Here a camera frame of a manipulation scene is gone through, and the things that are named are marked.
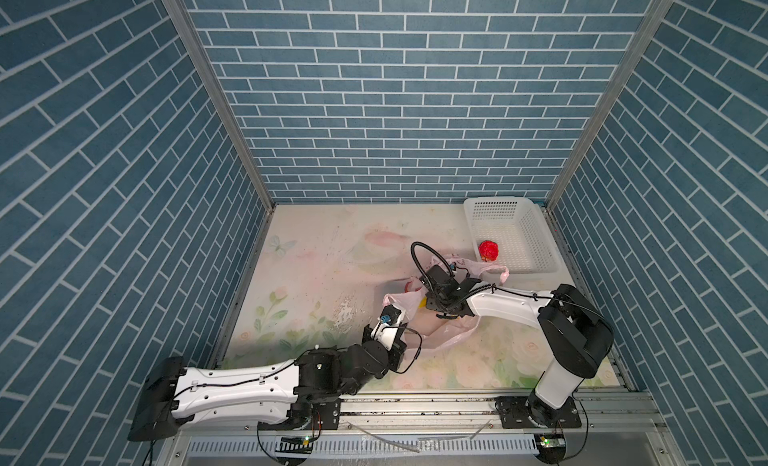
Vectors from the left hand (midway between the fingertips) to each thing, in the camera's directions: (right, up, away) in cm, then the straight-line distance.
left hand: (414, 332), depth 70 cm
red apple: (+26, +18, +29) cm, 43 cm away
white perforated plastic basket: (+42, +25, +44) cm, 66 cm away
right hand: (+7, +2, +23) cm, 24 cm away
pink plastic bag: (+3, -5, +19) cm, 20 cm away
